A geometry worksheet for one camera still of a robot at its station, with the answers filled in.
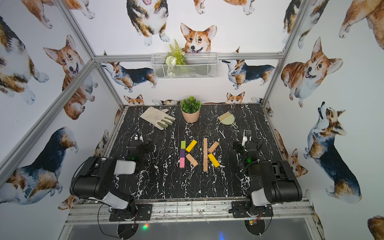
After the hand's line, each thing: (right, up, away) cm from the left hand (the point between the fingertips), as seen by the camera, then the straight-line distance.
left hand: (143, 137), depth 95 cm
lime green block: (+25, -5, +3) cm, 26 cm away
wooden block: (+39, -4, +3) cm, 40 cm away
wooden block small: (+39, -10, -1) cm, 40 cm away
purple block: (+25, -10, 0) cm, 27 cm away
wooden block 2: (+45, -6, +3) cm, 45 cm away
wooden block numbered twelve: (+39, -16, -7) cm, 43 cm away
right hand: (+63, +1, -3) cm, 63 cm away
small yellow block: (+30, -6, +3) cm, 31 cm away
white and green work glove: (+4, +12, +19) cm, 23 cm away
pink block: (+25, -15, -4) cm, 29 cm away
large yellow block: (+45, -13, -4) cm, 47 cm away
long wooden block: (+31, -13, -4) cm, 34 cm away
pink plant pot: (+29, +13, +11) cm, 34 cm away
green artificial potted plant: (+30, +21, +6) cm, 37 cm away
